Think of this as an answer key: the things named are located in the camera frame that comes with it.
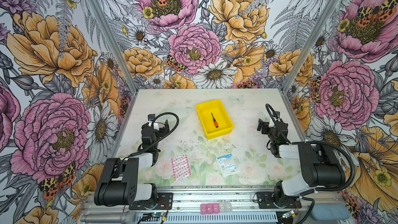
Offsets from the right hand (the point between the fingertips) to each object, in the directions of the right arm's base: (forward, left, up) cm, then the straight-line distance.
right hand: (267, 123), depth 95 cm
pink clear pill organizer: (-41, +34, -5) cm, 54 cm away
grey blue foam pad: (-44, -15, -4) cm, 47 cm away
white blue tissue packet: (-22, +26, -6) cm, 34 cm away
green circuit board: (-44, +1, -8) cm, 45 cm away
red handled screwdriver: (+6, +31, -5) cm, 32 cm away
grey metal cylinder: (-44, +71, -2) cm, 84 cm away
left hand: (-1, +64, +3) cm, 64 cm away
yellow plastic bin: (+5, +24, -6) cm, 25 cm away
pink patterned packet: (-22, +51, -7) cm, 56 cm away
